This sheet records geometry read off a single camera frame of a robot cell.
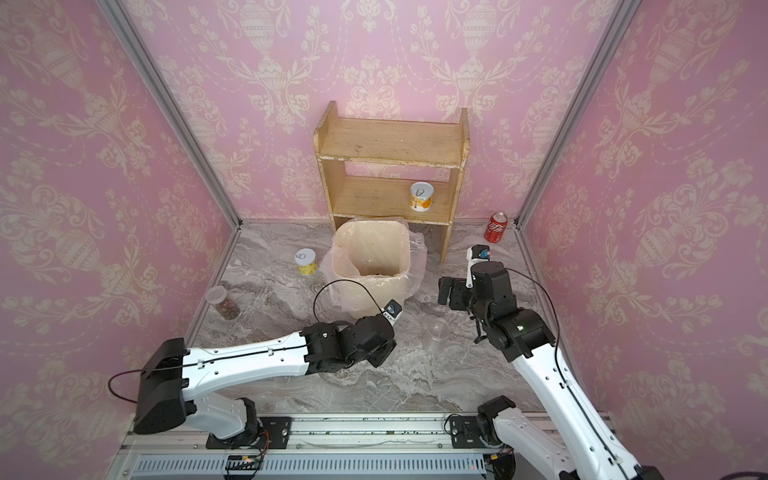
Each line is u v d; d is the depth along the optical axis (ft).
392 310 2.13
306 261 3.37
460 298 2.09
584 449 1.25
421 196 3.01
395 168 3.47
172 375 1.52
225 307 2.99
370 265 3.25
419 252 2.59
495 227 3.54
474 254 2.09
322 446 2.40
